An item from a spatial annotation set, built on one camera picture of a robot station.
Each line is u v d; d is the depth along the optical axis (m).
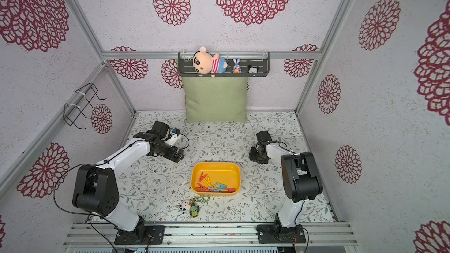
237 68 0.90
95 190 0.45
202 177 0.90
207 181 0.88
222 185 0.87
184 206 0.80
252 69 0.92
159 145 0.68
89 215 0.81
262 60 0.94
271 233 0.73
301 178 0.49
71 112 0.73
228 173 0.92
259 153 0.80
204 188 0.86
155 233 0.73
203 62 0.84
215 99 1.00
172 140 0.82
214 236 0.75
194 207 0.80
